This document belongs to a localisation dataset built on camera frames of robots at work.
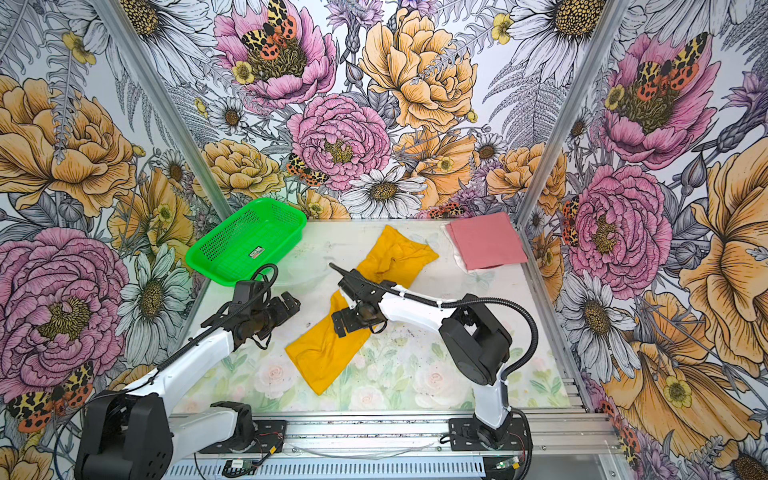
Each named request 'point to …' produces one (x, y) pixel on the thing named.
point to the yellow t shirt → (392, 256)
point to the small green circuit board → (238, 466)
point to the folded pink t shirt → (488, 242)
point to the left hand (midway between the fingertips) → (289, 319)
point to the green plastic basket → (234, 249)
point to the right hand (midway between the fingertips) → (354, 331)
